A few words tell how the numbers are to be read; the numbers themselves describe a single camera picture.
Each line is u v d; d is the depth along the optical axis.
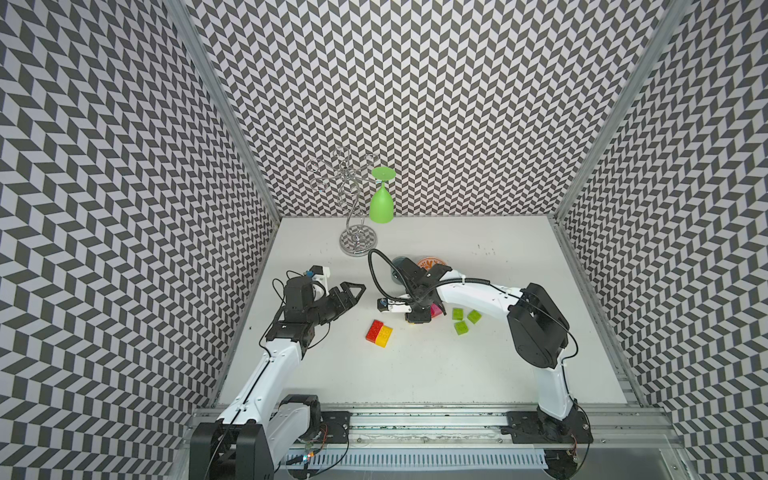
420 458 0.69
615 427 0.75
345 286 0.74
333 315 0.72
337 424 0.72
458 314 0.91
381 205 0.92
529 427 0.73
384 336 0.87
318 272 0.77
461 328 0.89
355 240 1.18
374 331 0.87
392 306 0.80
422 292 0.65
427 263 1.01
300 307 0.63
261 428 0.40
